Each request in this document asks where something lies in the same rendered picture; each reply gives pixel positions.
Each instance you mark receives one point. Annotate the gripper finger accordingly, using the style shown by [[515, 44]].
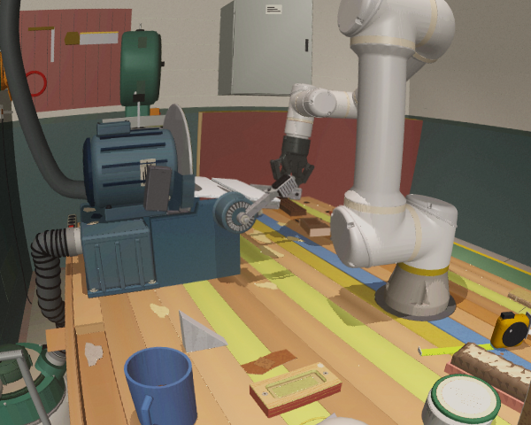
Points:
[[306, 172], [278, 168]]

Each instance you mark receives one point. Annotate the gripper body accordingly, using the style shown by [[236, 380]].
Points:
[[295, 152]]

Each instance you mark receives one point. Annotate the grey clamp lever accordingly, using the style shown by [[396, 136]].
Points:
[[265, 201]]

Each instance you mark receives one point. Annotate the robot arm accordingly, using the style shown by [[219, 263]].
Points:
[[380, 133]]

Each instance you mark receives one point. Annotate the dark brown wood block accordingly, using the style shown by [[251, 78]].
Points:
[[293, 207]]

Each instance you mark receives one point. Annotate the white sander table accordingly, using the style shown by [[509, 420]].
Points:
[[230, 188]]

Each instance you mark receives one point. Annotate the light brown wood block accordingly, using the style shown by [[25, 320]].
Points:
[[316, 226]]

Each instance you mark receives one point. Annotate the blue ribbed clamp hub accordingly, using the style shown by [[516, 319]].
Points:
[[230, 212]]

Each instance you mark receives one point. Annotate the grey sanding disc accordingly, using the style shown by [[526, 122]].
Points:
[[181, 137]]

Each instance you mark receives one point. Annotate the blue disc sander body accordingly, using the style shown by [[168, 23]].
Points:
[[128, 248]]

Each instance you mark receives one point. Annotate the grey triangular setting block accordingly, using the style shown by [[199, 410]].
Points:
[[197, 336]]

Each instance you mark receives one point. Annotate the wooden block holder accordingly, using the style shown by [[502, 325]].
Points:
[[292, 389]]

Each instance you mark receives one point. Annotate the try square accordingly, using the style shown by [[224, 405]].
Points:
[[52, 44]]

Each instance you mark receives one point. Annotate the brown sanding block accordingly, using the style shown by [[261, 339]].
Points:
[[491, 367]]

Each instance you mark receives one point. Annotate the red board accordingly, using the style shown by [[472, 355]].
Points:
[[243, 146]]

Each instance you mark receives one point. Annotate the green band saw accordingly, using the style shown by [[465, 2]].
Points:
[[140, 66]]

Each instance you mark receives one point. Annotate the brown sandpaper sheet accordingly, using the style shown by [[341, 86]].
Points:
[[269, 362]]

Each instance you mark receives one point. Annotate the red pegboard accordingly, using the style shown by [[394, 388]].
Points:
[[93, 79]]

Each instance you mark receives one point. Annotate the hand saw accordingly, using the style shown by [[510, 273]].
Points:
[[93, 38]]

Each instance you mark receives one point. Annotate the blue mug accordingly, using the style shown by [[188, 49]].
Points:
[[159, 389]]

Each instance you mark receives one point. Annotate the yellow tape measure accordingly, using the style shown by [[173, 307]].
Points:
[[511, 329]]

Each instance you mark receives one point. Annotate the white tin with green rim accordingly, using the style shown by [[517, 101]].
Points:
[[462, 403]]

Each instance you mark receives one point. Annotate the dark green cupboard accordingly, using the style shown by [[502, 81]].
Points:
[[0, 230]]

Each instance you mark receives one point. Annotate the green shop vacuum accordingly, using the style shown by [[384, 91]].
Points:
[[22, 389]]

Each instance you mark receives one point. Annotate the grey wall cabinet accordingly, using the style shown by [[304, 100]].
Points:
[[270, 48]]

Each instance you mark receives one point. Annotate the dark grey switch box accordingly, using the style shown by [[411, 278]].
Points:
[[158, 189]]

